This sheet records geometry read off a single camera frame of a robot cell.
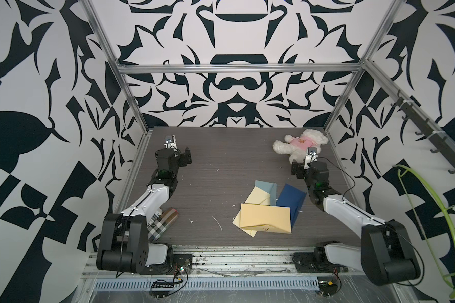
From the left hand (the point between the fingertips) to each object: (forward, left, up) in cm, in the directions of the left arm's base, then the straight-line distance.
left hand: (175, 145), depth 87 cm
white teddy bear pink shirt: (+6, -61, -12) cm, 63 cm away
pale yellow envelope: (-17, -37, -20) cm, 46 cm away
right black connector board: (-54, -58, -21) cm, 82 cm away
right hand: (-6, -59, -3) cm, 59 cm away
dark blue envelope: (-17, -55, -24) cm, 63 cm away
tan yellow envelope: (-28, -39, -19) cm, 52 cm away
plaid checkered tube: (-27, +6, -17) cm, 33 cm away
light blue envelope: (-12, -44, -21) cm, 50 cm away
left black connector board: (-50, +3, -23) cm, 55 cm away
